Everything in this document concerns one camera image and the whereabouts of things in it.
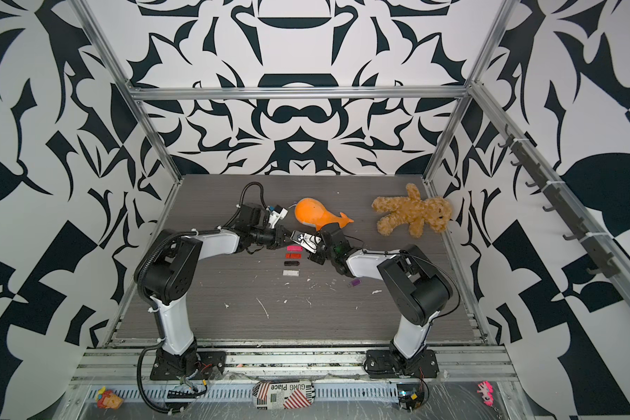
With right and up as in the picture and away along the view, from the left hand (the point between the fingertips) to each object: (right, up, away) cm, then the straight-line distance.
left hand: (299, 237), depth 92 cm
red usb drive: (-2, -7, +5) cm, 9 cm away
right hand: (+2, +1, +2) cm, 3 cm away
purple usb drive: (+19, -15, -1) cm, 24 cm away
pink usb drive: (-1, -3, -7) cm, 8 cm away
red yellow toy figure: (-47, -38, -24) cm, 65 cm away
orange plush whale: (+4, +9, +8) cm, 12 cm away
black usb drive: (-3, -10, +2) cm, 10 cm away
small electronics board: (+31, -40, -20) cm, 55 cm away
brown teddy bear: (+44, +8, +10) cm, 46 cm away
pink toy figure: (+51, -38, -22) cm, 67 cm away
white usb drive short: (-3, -12, 0) cm, 12 cm away
